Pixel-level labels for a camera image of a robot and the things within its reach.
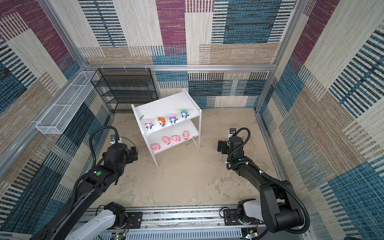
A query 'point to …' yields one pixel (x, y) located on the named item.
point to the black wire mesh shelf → (122, 87)
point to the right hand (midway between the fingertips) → (227, 142)
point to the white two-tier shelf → (169, 120)
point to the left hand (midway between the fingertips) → (124, 147)
